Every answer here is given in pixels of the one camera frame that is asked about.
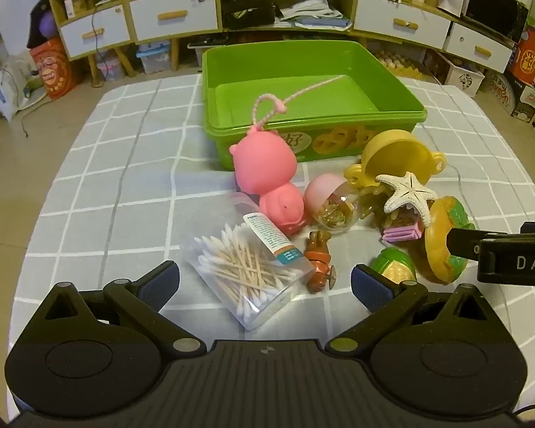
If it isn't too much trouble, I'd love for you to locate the white drawer wooden handle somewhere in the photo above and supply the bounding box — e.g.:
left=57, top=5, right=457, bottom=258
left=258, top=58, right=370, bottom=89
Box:
left=445, top=22, right=515, bottom=74
left=128, top=0, right=219, bottom=44
left=59, top=4, right=131, bottom=60
left=353, top=0, right=452, bottom=50

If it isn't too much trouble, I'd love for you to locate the red printed box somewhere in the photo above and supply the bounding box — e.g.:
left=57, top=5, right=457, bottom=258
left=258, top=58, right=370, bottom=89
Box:
left=508, top=27, right=535, bottom=87

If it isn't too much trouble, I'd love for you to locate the white starfish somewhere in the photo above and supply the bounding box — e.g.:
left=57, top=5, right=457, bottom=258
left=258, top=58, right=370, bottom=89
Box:
left=374, top=172, right=438, bottom=228

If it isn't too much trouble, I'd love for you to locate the clear bin blue lid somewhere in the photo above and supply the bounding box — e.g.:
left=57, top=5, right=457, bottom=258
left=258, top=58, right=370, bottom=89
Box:
left=136, top=42, right=172, bottom=76

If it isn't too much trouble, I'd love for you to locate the cardboard carton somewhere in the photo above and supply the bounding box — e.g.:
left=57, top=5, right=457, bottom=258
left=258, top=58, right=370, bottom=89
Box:
left=513, top=76, right=535, bottom=123

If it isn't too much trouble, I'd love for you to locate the yellow green toy ring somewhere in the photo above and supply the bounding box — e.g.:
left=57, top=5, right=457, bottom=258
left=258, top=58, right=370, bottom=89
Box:
left=421, top=196, right=477, bottom=284

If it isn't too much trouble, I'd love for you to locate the green yellow corn toy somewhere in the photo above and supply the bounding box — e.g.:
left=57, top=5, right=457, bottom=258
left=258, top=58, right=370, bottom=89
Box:
left=369, top=247, right=417, bottom=284

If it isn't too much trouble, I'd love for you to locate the orange printed carton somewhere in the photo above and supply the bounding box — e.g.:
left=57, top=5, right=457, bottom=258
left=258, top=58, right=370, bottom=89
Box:
left=30, top=38, right=78, bottom=100

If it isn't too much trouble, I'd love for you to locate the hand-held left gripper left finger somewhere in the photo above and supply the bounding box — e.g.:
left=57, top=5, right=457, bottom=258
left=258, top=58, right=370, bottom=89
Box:
left=42, top=261, right=206, bottom=359

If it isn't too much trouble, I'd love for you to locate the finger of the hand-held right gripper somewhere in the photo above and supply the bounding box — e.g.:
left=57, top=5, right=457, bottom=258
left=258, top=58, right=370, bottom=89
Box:
left=446, top=227, right=484, bottom=263

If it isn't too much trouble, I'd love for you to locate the pink clear capsule ball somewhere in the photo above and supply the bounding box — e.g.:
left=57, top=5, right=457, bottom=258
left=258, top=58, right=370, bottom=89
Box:
left=304, top=174, right=362, bottom=231

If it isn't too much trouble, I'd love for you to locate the pink pig toy with cord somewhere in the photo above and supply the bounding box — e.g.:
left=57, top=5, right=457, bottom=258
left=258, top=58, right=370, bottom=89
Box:
left=229, top=75, right=346, bottom=236

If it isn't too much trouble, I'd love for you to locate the white plastic crate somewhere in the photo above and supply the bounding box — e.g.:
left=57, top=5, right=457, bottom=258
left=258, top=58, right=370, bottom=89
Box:
left=423, top=49, right=484, bottom=99

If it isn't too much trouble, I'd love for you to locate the grey checked tablecloth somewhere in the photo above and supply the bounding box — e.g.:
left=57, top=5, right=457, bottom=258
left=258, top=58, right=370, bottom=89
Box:
left=9, top=73, right=535, bottom=428

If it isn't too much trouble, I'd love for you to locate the white plastic bag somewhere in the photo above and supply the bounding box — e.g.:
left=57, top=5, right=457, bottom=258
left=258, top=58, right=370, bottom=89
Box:
left=0, top=65, right=32, bottom=121

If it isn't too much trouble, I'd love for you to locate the black bag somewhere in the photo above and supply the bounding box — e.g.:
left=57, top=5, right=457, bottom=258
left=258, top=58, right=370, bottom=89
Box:
left=220, top=0, right=277, bottom=30

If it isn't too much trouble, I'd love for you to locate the clear storage bin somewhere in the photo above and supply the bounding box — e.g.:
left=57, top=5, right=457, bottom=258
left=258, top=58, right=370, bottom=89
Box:
left=96, top=51, right=126, bottom=82

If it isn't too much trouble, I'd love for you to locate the green plastic storage box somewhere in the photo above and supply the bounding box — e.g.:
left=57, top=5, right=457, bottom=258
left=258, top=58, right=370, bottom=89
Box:
left=202, top=40, right=428, bottom=172

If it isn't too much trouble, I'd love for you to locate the round printed tin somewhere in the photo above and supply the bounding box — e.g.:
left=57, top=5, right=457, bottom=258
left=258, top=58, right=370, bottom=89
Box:
left=486, top=71, right=518, bottom=114

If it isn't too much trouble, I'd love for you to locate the clear cotton swab container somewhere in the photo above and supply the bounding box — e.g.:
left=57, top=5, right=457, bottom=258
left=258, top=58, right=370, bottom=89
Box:
left=181, top=194, right=316, bottom=331

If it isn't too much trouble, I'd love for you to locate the egg tray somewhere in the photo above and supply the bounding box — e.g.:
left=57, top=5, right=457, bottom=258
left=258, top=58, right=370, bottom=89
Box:
left=374, top=47, right=424, bottom=78

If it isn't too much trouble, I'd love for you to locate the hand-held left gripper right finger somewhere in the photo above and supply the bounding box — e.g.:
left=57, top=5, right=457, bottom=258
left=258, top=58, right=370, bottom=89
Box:
left=325, top=264, right=491, bottom=356

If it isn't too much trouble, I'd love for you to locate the black microwave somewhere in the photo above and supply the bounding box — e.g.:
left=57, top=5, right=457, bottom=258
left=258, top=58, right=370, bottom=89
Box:
left=464, top=0, right=529, bottom=41

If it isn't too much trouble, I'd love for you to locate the yellow toy pot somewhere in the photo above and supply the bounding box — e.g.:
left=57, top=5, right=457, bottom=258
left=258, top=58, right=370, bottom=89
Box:
left=343, top=129, right=447, bottom=188

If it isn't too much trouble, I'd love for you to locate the brown toy figurine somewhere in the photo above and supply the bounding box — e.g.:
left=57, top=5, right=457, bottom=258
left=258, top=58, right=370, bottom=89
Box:
left=304, top=229, right=337, bottom=294

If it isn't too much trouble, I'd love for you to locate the pile of folded cloths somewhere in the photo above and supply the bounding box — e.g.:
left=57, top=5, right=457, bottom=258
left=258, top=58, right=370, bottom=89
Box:
left=276, top=0, right=353, bottom=32

